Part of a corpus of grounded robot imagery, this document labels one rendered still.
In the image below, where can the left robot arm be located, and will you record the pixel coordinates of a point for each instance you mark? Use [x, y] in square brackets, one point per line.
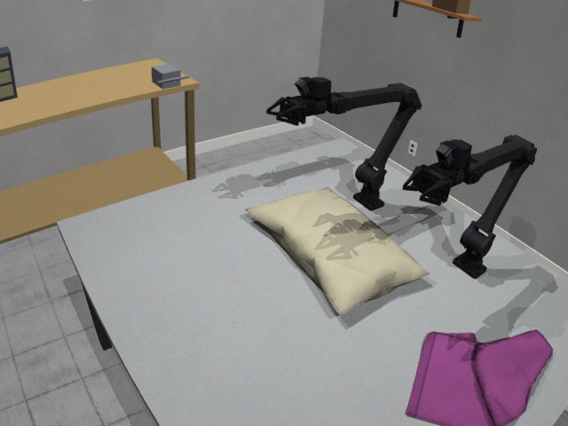
[451, 157]

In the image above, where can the cream pillow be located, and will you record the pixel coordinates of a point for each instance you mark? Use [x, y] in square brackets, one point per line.
[345, 253]

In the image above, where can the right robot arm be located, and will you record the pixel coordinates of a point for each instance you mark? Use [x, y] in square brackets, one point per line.
[320, 99]

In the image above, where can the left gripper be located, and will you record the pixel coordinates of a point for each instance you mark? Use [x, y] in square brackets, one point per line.
[422, 181]

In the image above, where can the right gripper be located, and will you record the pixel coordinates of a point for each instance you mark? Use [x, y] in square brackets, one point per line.
[286, 110]

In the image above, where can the magenta pillowcase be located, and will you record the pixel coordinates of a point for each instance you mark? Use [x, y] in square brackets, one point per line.
[457, 380]

